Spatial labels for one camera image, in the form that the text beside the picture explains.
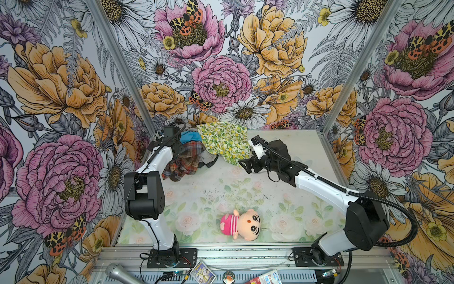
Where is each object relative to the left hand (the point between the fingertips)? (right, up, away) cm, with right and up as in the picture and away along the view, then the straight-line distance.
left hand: (176, 154), depth 95 cm
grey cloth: (+15, -3, +5) cm, 16 cm away
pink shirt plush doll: (+36, -29, -19) cm, 50 cm away
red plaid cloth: (+4, -5, +3) cm, 7 cm away
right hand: (+36, -3, -12) cm, 39 cm away
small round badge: (+28, -47, -25) cm, 60 cm away
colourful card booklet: (+18, -45, -26) cm, 55 cm away
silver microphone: (-13, -44, -27) cm, 53 cm away
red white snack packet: (+45, -45, -28) cm, 69 cm away
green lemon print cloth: (+28, +7, +13) cm, 31 cm away
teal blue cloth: (+5, +10, +7) cm, 13 cm away
